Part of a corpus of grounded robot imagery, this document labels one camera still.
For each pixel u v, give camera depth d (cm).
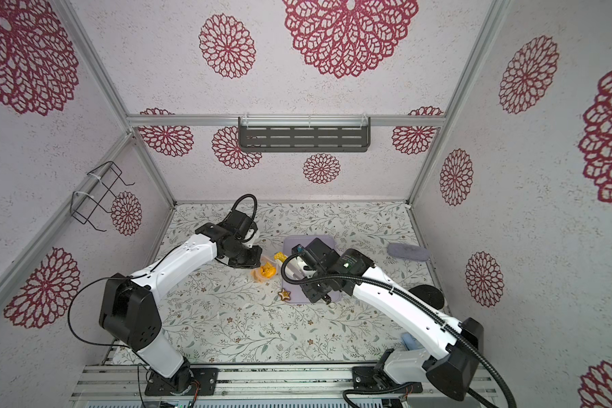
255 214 81
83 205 73
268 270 89
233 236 67
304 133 96
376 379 66
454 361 37
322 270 52
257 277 91
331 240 109
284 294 89
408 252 100
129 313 45
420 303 43
